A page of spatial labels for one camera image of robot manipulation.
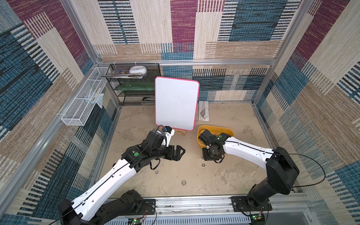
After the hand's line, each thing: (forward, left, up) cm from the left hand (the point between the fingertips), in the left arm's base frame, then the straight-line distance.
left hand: (178, 148), depth 71 cm
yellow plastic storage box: (+22, -24, -16) cm, 36 cm away
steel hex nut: (-1, -13, -8) cm, 15 cm away
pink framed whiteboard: (+31, +1, +3) cm, 31 cm away
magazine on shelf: (+47, +35, +13) cm, 60 cm away
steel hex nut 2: (0, -15, -21) cm, 26 cm away
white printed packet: (+45, -20, -19) cm, 53 cm away
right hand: (+3, -16, -16) cm, 23 cm away
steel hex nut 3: (-10, -3, -22) cm, 24 cm away
